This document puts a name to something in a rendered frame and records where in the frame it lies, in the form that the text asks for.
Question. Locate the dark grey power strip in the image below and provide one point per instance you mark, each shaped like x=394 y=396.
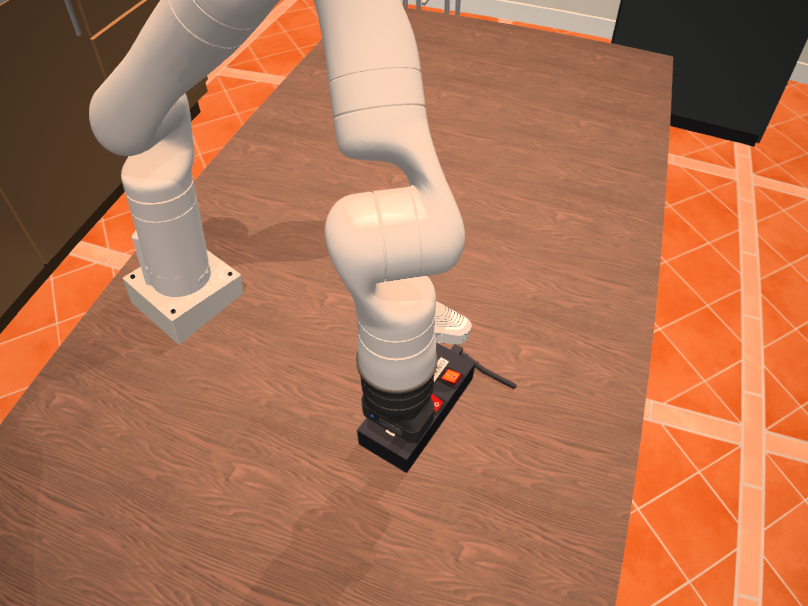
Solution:
x=454 y=372

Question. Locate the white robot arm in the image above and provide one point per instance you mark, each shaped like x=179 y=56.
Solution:
x=399 y=236

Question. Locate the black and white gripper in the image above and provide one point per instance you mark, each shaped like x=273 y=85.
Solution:
x=397 y=392

